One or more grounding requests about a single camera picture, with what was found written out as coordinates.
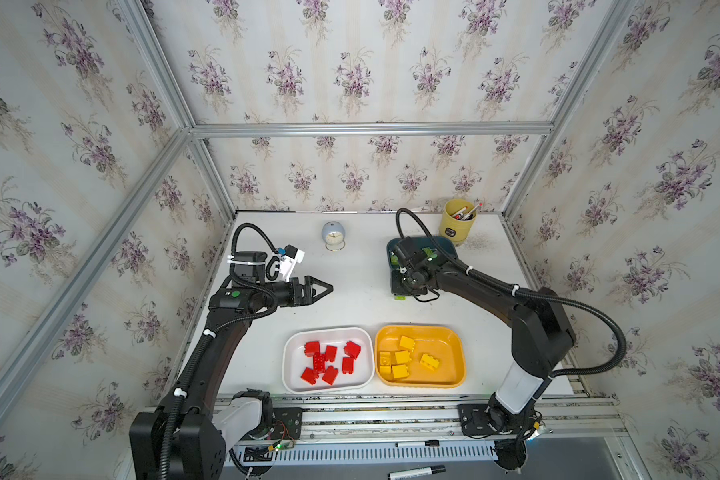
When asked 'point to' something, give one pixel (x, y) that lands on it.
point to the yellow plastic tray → (420, 357)
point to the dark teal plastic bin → (441, 244)
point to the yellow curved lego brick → (385, 358)
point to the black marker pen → (416, 472)
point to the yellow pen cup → (458, 219)
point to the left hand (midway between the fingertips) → (321, 287)
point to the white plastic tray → (351, 341)
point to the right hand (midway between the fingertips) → (394, 289)
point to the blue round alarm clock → (333, 235)
